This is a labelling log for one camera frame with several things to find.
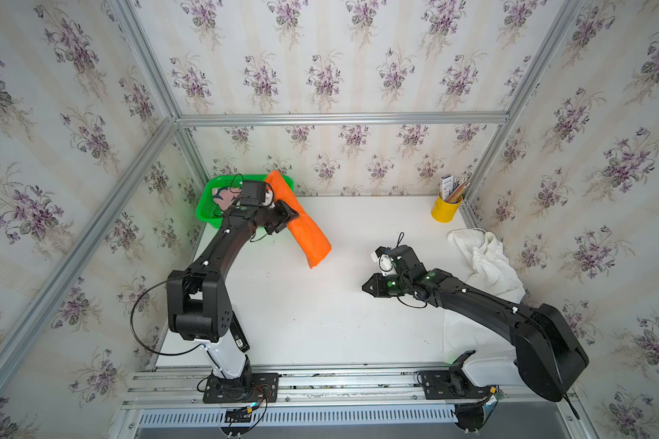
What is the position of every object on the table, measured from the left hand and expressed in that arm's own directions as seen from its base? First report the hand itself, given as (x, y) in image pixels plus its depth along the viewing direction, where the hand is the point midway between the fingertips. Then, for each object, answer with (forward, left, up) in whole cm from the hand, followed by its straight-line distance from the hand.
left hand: (295, 213), depth 87 cm
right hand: (-21, -23, -12) cm, 33 cm away
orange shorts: (-7, -6, -4) cm, 10 cm away
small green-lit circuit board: (-52, +13, -24) cm, 58 cm away
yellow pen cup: (+15, -58, -15) cm, 62 cm away
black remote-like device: (-32, +16, -18) cm, 40 cm away
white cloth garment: (-14, -65, -12) cm, 68 cm away
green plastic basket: (+15, +38, -14) cm, 43 cm away
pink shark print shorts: (+21, +33, -14) cm, 41 cm away
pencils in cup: (+20, -60, -7) cm, 64 cm away
